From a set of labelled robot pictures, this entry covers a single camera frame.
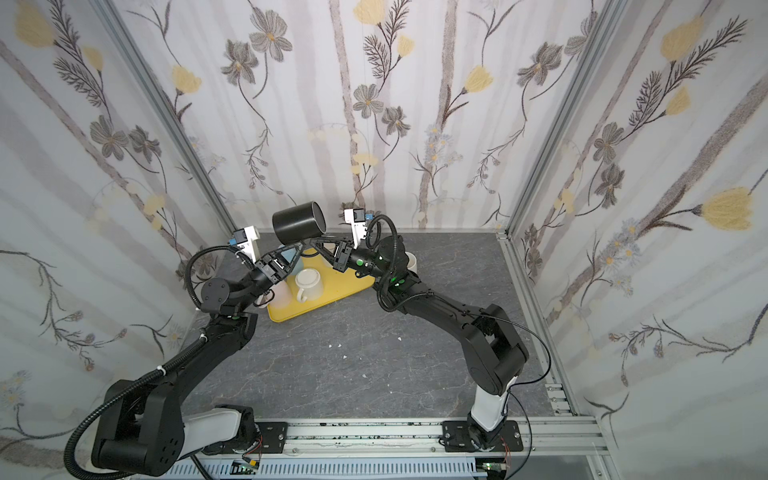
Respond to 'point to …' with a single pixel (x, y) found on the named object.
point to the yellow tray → (336, 284)
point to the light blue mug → (289, 255)
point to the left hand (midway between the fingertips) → (298, 243)
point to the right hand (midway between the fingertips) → (307, 236)
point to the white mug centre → (309, 284)
